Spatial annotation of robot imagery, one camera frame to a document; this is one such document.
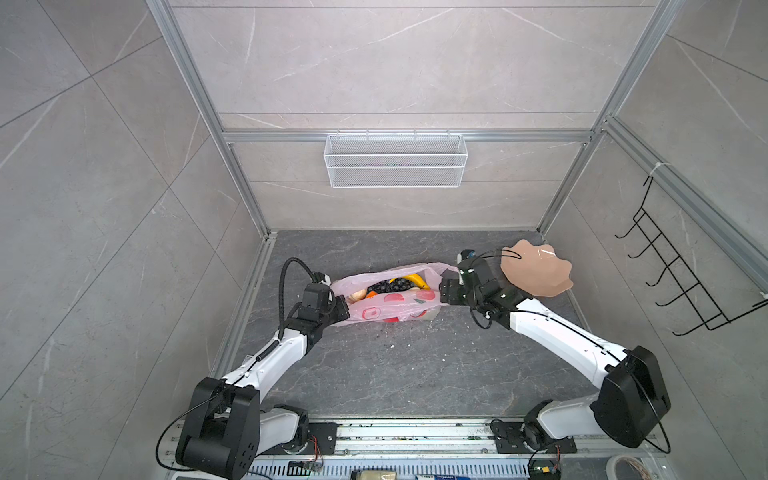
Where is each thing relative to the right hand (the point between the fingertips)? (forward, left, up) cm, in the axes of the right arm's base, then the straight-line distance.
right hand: (450, 284), depth 86 cm
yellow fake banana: (+9, +10, -9) cm, 16 cm away
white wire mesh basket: (+42, +15, +14) cm, 47 cm away
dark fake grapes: (+7, +19, -10) cm, 23 cm away
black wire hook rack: (-7, -50, +16) cm, 53 cm away
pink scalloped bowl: (+14, -37, -15) cm, 42 cm away
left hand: (-1, +31, -4) cm, 32 cm away
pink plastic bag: (-1, +15, -3) cm, 15 cm away
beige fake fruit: (+3, +28, -10) cm, 30 cm away
